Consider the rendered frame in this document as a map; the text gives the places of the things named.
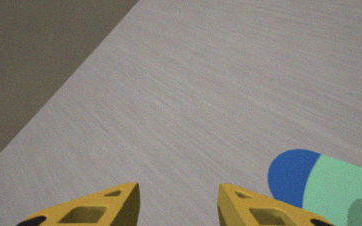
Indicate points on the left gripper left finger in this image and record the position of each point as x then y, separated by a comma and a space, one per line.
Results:
115, 206

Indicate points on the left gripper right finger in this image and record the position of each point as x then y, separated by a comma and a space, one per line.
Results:
238, 206

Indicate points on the mint green sock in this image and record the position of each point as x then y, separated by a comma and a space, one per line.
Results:
318, 183

